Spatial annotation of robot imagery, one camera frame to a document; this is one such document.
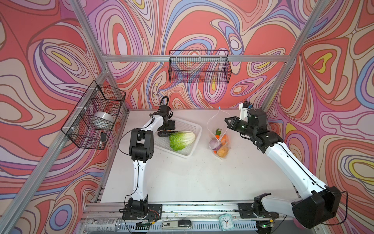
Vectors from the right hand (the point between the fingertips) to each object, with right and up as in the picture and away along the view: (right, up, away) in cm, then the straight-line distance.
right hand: (225, 122), depth 76 cm
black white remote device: (-25, -48, -10) cm, 55 cm away
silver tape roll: (-61, +1, -7) cm, 62 cm away
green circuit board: (-44, -52, -4) cm, 68 cm away
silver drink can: (-60, -48, -10) cm, 77 cm away
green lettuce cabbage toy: (-26, -12, +15) cm, 32 cm away
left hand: (-34, -2, +30) cm, 46 cm away
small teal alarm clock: (-1, -48, -7) cm, 49 cm away
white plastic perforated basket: (-38, -14, +23) cm, 47 cm away
